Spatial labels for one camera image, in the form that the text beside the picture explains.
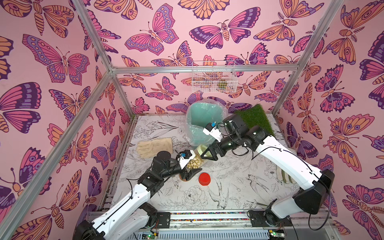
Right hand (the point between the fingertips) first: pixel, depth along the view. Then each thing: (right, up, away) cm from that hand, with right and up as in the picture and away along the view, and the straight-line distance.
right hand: (207, 150), depth 69 cm
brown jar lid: (-11, -13, -1) cm, 17 cm away
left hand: (-4, -6, +4) cm, 8 cm away
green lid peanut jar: (-5, -5, -2) cm, 7 cm away
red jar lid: (0, -20, +18) cm, 27 cm away
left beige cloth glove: (-39, -4, +31) cm, 50 cm away
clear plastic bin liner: (+8, +26, +21) cm, 35 cm away
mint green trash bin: (-3, +19, +28) cm, 33 cm away
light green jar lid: (-3, +1, -3) cm, 5 cm away
